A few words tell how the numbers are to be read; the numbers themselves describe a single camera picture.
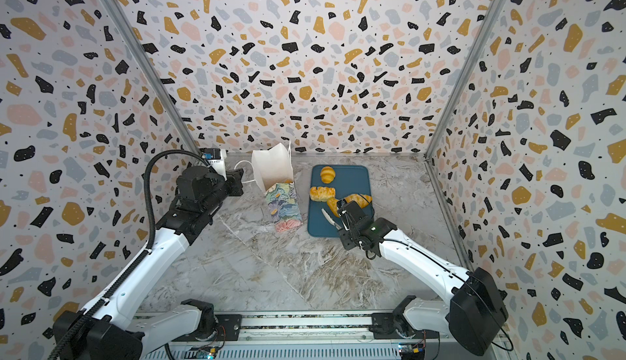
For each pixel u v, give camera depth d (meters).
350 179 1.13
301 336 0.73
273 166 0.94
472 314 0.40
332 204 0.97
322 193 1.02
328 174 1.10
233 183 0.66
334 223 0.86
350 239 0.75
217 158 0.64
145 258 0.46
